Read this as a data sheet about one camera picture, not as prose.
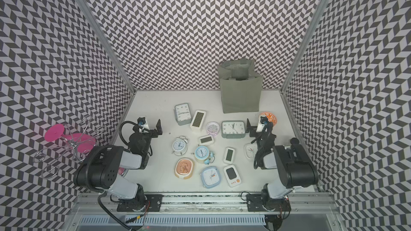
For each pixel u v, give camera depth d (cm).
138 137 69
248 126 81
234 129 96
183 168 81
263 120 74
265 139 69
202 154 84
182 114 102
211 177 78
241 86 90
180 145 87
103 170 45
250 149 88
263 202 73
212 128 96
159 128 86
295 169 45
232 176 79
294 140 84
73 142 59
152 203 73
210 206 73
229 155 85
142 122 75
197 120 98
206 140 89
